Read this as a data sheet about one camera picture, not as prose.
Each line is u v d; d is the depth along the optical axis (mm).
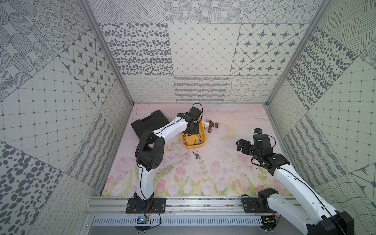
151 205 659
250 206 731
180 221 701
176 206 761
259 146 610
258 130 728
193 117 749
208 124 1053
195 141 980
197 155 926
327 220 389
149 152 537
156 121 1049
